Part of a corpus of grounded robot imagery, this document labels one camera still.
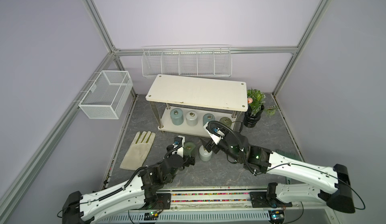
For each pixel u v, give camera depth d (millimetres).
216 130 533
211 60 1010
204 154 824
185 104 699
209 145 587
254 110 807
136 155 890
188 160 669
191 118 910
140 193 506
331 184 409
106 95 839
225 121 868
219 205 737
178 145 620
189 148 824
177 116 912
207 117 890
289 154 888
